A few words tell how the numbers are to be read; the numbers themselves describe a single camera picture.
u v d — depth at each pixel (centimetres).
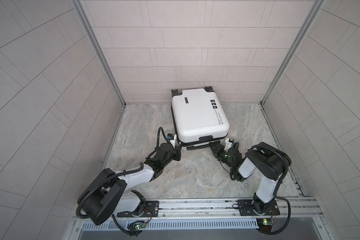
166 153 64
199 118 83
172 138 75
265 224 68
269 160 50
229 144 83
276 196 61
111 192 42
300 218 72
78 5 70
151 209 71
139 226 65
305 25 77
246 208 71
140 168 55
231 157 70
